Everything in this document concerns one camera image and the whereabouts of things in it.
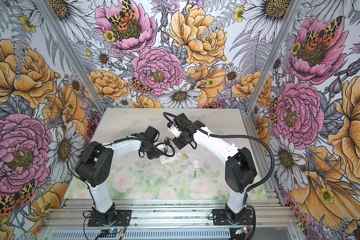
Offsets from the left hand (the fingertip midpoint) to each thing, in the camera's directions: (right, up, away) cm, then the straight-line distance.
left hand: (153, 154), depth 96 cm
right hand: (+17, +6, -11) cm, 21 cm away
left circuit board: (-14, -31, -25) cm, 42 cm away
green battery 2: (+26, -10, -7) cm, 29 cm away
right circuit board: (+46, -31, -25) cm, 61 cm away
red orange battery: (+9, +9, +7) cm, 15 cm away
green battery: (+20, -1, +1) cm, 20 cm away
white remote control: (+7, -3, -2) cm, 8 cm away
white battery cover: (+27, -6, -2) cm, 28 cm away
